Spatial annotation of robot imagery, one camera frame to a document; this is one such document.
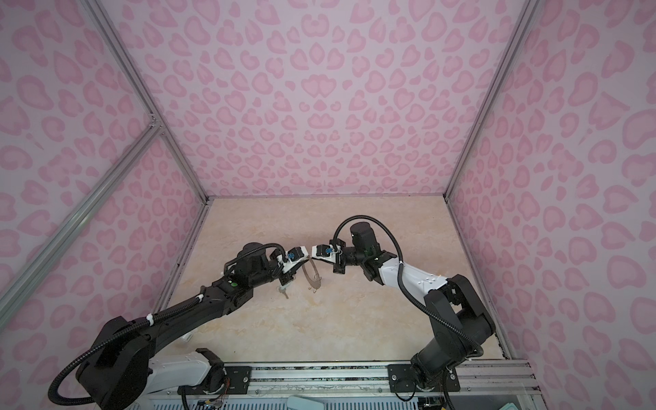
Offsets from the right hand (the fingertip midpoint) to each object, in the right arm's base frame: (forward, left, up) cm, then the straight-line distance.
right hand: (318, 253), depth 82 cm
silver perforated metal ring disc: (-5, +2, -12) cm, 13 cm away
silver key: (-5, +14, -17) cm, 23 cm away
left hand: (-1, +4, +1) cm, 4 cm away
